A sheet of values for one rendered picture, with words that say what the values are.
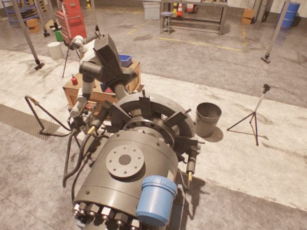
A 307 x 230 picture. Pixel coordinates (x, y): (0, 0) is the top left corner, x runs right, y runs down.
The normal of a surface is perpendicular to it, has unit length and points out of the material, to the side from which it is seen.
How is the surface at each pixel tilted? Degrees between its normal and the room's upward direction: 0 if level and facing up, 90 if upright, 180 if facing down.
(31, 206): 0
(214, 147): 0
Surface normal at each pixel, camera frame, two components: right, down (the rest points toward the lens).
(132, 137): -0.08, -0.75
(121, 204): 0.21, -0.68
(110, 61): 0.18, 0.75
